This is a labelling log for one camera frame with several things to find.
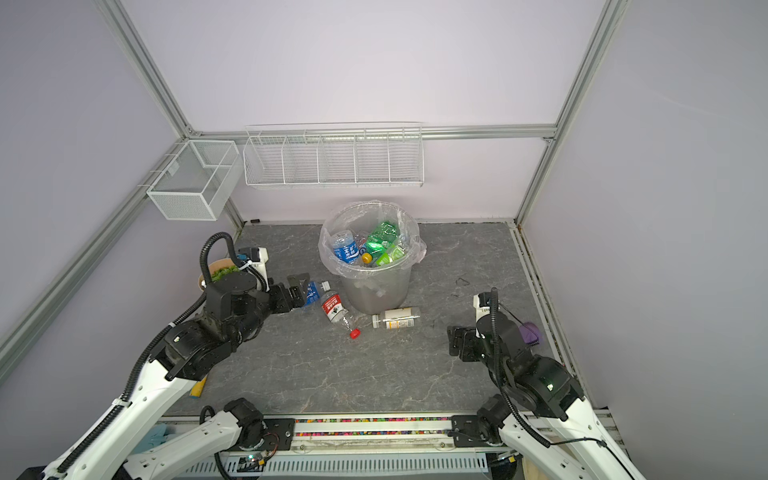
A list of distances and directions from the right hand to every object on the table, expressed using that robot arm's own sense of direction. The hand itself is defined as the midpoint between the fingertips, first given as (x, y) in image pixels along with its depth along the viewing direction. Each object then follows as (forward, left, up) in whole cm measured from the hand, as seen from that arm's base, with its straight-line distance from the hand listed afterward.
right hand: (465, 330), depth 70 cm
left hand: (+7, +40, +10) cm, 42 cm away
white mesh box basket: (+50, +83, +7) cm, 96 cm away
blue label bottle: (+18, +30, +9) cm, 36 cm away
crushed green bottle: (+26, +21, +2) cm, 34 cm away
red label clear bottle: (+13, +36, -15) cm, 41 cm away
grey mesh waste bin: (+14, +25, -9) cm, 30 cm away
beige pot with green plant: (+25, +74, -9) cm, 78 cm away
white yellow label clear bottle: (+12, +17, -17) cm, 27 cm away
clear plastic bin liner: (+34, +28, +5) cm, 44 cm away
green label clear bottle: (+20, +18, +5) cm, 27 cm away
